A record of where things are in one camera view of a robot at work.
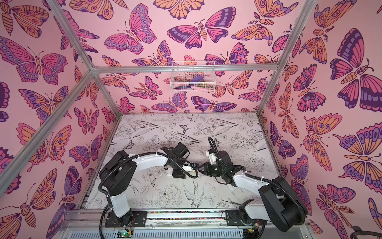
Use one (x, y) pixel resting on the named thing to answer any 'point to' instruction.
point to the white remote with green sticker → (169, 171)
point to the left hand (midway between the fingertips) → (186, 169)
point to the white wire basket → (193, 77)
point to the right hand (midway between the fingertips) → (198, 168)
